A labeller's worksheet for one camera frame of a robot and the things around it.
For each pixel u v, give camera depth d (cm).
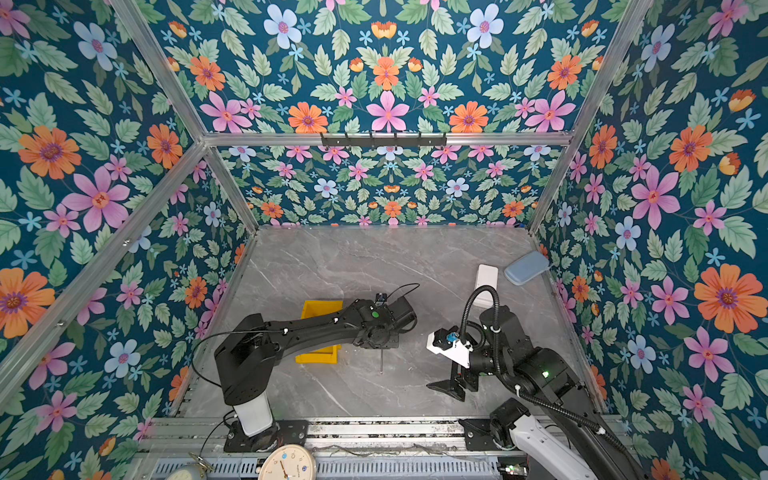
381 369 81
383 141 93
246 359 45
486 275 101
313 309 91
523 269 105
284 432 74
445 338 53
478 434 73
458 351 55
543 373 45
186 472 66
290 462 68
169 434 75
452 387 55
